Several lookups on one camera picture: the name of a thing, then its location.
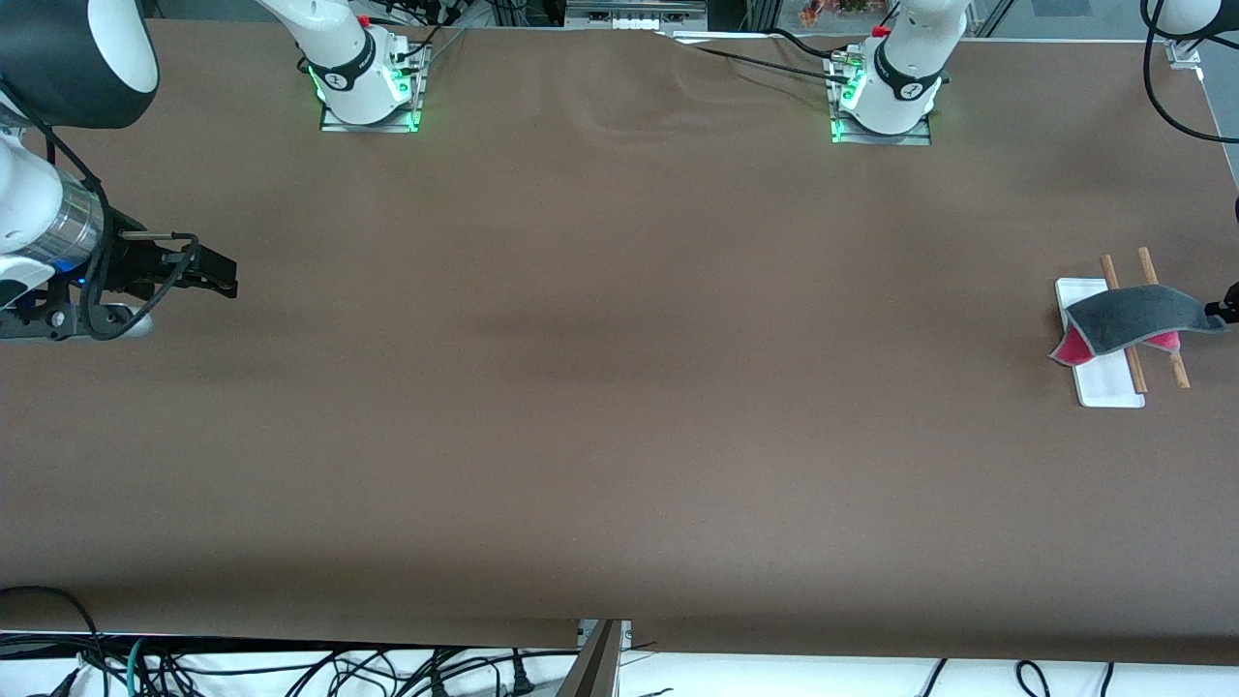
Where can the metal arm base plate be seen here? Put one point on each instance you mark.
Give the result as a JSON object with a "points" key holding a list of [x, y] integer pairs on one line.
{"points": [[881, 138], [368, 124]]}

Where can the metal table edge bracket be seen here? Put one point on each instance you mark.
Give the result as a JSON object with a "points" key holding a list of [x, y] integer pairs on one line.
{"points": [[595, 663]]}

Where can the white rack with wooden bars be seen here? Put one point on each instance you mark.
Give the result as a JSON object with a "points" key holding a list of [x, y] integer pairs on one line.
{"points": [[1103, 382]]}

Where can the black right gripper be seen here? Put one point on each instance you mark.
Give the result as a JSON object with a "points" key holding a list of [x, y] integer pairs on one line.
{"points": [[131, 267]]}

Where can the silver corner bracket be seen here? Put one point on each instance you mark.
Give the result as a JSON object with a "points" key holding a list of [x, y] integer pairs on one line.
{"points": [[1183, 52]]}

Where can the brown table cover sheet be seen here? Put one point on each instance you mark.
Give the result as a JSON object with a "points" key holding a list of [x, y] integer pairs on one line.
{"points": [[619, 436]]}

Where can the white connector strip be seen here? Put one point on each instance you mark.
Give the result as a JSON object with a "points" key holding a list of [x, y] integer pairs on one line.
{"points": [[634, 21]]}

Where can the grey and pink towel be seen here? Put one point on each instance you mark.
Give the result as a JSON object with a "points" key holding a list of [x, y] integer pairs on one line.
{"points": [[1123, 315]]}

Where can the orange red background object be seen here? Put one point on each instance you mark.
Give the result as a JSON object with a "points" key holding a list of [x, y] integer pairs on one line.
{"points": [[842, 10]]}

